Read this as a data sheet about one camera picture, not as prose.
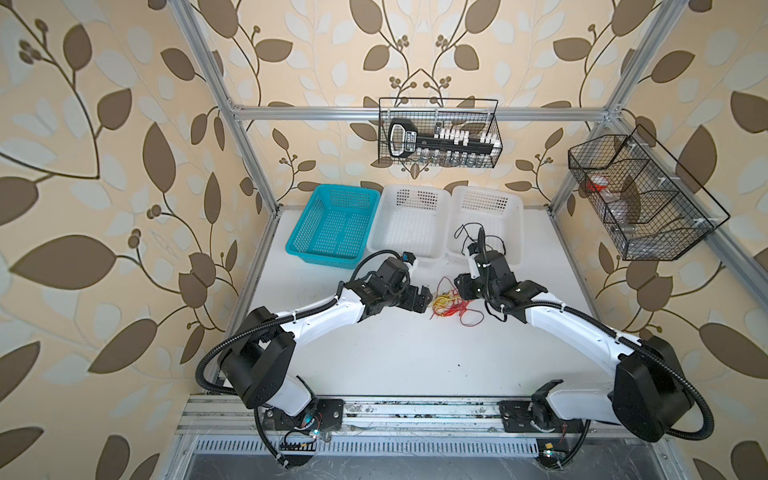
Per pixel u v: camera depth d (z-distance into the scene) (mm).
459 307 912
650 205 732
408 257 770
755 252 557
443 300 920
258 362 433
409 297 746
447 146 830
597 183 807
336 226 1155
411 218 1190
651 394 406
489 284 653
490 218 1177
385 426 737
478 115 910
